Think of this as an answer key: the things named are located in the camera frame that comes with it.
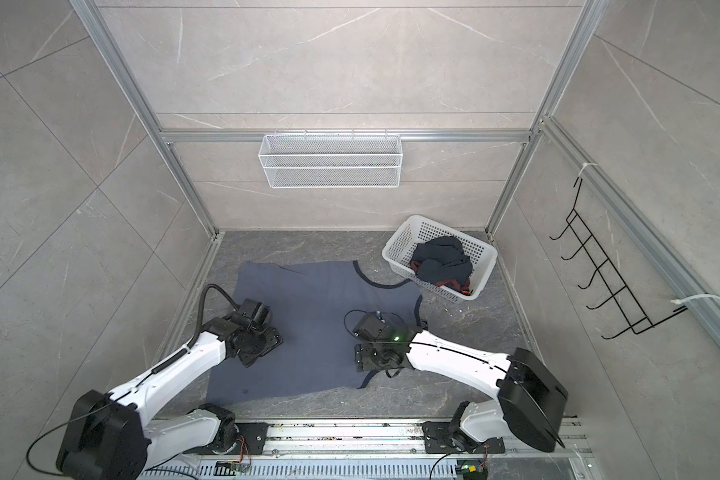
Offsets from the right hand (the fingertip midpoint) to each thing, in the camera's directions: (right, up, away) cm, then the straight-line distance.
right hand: (368, 358), depth 82 cm
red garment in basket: (+30, +20, +9) cm, 37 cm away
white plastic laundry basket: (+11, +30, +26) cm, 41 cm away
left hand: (-27, +5, +3) cm, 28 cm away
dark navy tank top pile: (+26, +28, +20) cm, 43 cm away
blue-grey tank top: (-18, +12, +18) cm, 28 cm away
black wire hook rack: (+54, +16, -24) cm, 61 cm away
